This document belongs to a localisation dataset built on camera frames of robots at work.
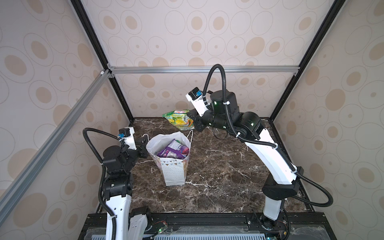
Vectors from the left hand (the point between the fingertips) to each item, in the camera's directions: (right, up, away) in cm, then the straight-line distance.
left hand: (149, 135), depth 66 cm
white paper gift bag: (+9, -17, +8) cm, 21 cm away
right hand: (+17, +9, -7) cm, 21 cm away
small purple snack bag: (+10, -8, +12) cm, 17 cm away
